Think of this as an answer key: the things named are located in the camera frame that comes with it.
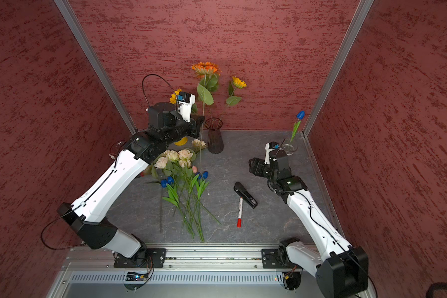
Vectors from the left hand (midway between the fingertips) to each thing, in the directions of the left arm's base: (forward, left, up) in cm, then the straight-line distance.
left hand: (202, 121), depth 68 cm
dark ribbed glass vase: (+16, -3, -31) cm, 35 cm away
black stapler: (-11, -17, -36) cm, 42 cm away
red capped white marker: (-24, -16, -40) cm, 49 cm away
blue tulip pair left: (-4, +21, -38) cm, 43 cm away
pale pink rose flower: (+9, +14, -32) cm, 36 cm away
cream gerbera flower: (+18, +8, -36) cm, 41 cm away
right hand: (-6, -22, -21) cm, 31 cm away
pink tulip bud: (+3, +9, -38) cm, 40 cm away
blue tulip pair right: (0, +3, -39) cm, 39 cm away
